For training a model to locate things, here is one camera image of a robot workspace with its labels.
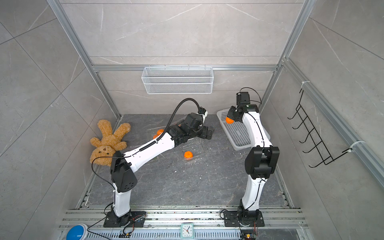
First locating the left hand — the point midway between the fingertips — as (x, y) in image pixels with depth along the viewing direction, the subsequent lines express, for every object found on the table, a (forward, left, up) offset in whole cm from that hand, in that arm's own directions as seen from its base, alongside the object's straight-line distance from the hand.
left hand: (210, 125), depth 79 cm
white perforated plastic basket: (+13, -23, -25) cm, 37 cm away
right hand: (+12, -16, -5) cm, 21 cm away
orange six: (+12, +35, -23) cm, 44 cm away
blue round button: (-43, +65, -24) cm, 82 cm away
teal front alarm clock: (-45, +14, -23) cm, 52 cm away
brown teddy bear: (-2, +63, -15) cm, 65 cm away
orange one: (+10, -13, -7) cm, 18 cm away
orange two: (-5, +13, -23) cm, 27 cm away
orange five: (+13, +34, -21) cm, 42 cm away
